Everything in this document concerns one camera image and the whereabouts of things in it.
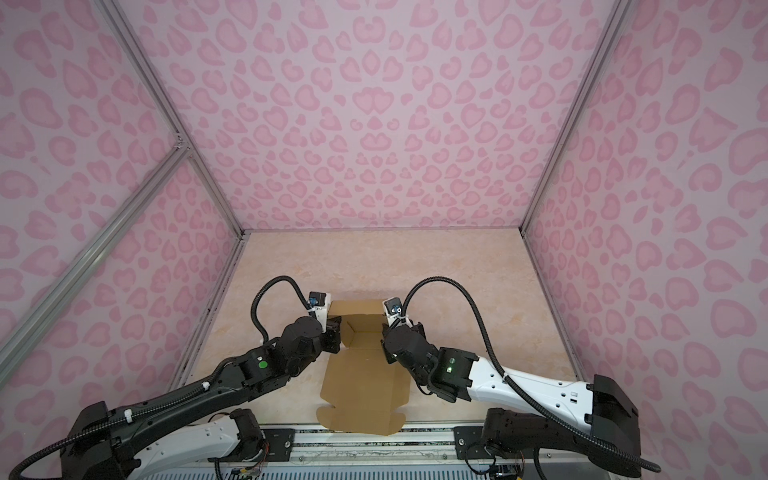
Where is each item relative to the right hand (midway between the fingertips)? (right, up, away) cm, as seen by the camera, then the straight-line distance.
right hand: (387, 324), depth 74 cm
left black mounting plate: (-26, -29, -1) cm, 39 cm away
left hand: (-11, +1, +3) cm, 12 cm away
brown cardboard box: (-5, -17, 0) cm, 18 cm away
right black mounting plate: (+20, -29, -1) cm, 35 cm away
